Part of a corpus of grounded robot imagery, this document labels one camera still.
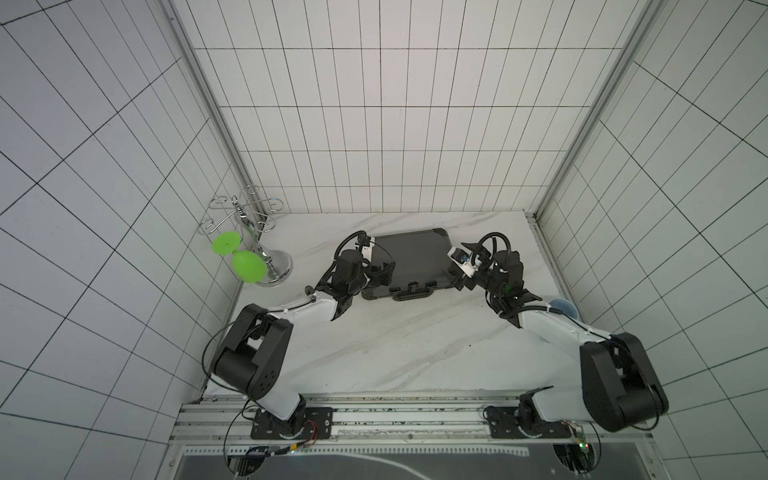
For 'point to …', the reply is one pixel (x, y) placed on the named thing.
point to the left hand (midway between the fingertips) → (379, 265)
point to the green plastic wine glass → (247, 265)
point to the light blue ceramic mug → (565, 307)
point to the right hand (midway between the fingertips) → (461, 248)
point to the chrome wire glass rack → (255, 215)
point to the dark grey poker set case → (422, 260)
